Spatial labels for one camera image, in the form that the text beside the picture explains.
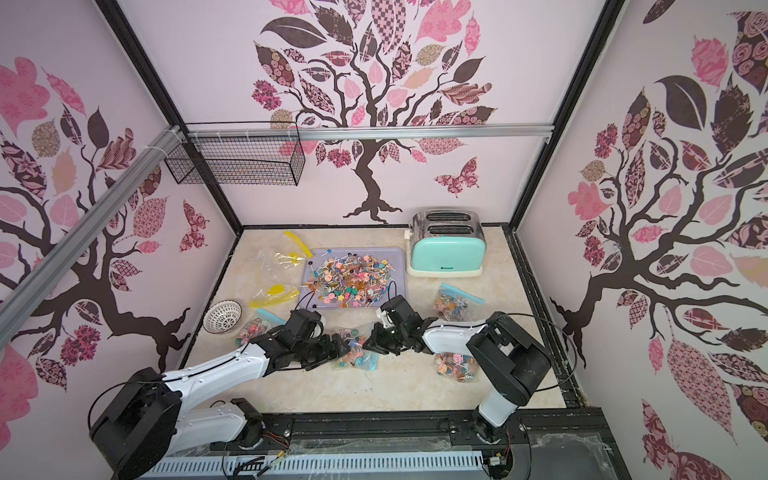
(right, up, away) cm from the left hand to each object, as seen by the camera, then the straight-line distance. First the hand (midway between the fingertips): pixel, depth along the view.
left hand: (340, 359), depth 84 cm
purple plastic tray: (+16, +30, +26) cm, 43 cm away
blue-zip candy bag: (+35, -2, 0) cm, 35 cm away
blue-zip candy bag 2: (+5, 0, 0) cm, 5 cm away
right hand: (+6, +4, 0) cm, 7 cm away
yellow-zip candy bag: (-25, +30, +22) cm, 45 cm away
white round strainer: (-39, +11, +9) cm, 42 cm away
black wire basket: (-48, +69, +38) cm, 93 cm away
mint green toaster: (+33, +34, +11) cm, 48 cm away
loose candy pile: (0, +21, +17) cm, 27 cm away
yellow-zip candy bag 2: (-23, +18, +10) cm, 31 cm away
